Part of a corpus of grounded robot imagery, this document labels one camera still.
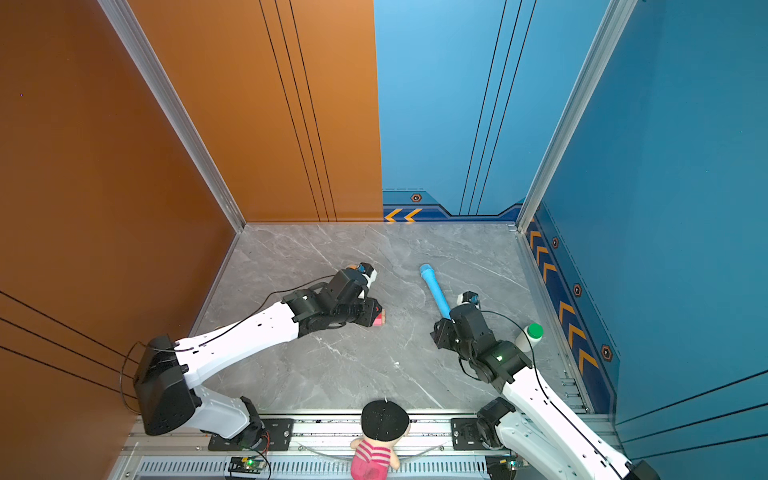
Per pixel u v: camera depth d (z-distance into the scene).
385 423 0.68
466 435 0.72
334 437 0.76
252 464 0.71
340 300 0.59
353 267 1.07
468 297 0.70
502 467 0.70
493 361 0.53
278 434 0.74
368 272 0.71
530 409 0.47
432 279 1.00
